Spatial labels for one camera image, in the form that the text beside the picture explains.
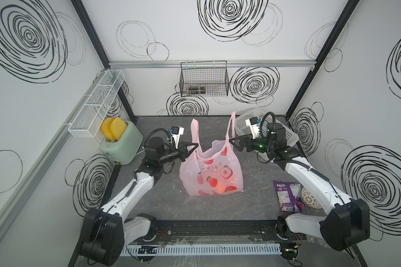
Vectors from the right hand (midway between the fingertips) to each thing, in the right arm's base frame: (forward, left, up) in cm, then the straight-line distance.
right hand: (237, 138), depth 76 cm
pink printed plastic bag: (-11, +10, -11) cm, 19 cm away
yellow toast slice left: (+8, +68, -4) cm, 69 cm away
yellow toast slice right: (+12, +64, -7) cm, 65 cm away
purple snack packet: (-18, -27, -23) cm, 40 cm away
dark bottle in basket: (+27, +20, +7) cm, 34 cm away
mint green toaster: (-1, +58, -12) cm, 60 cm away
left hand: (-5, +19, 0) cm, 19 cm away
